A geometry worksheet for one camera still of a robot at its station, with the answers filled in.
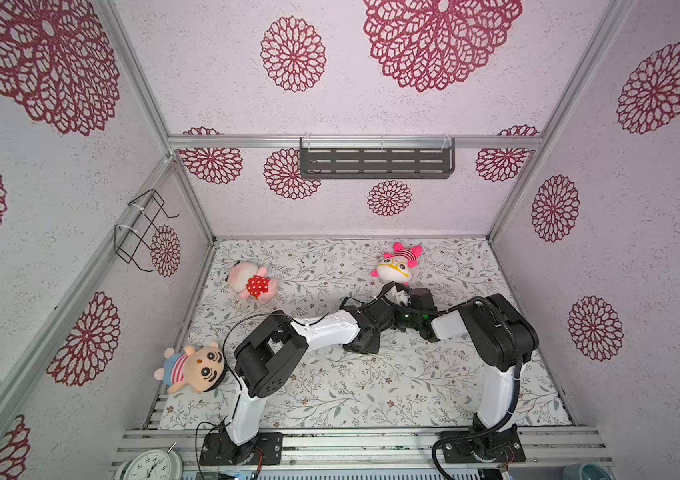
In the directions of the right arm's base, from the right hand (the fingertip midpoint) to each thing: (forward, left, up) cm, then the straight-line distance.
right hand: (373, 312), depth 98 cm
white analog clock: (-44, +52, +4) cm, 69 cm away
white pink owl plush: (+15, -8, +6) cm, 18 cm away
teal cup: (-41, -47, +1) cm, 63 cm away
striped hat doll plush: (-24, +46, +9) cm, 53 cm away
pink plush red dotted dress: (+7, +41, +6) cm, 42 cm away
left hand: (-13, +3, -2) cm, 14 cm away
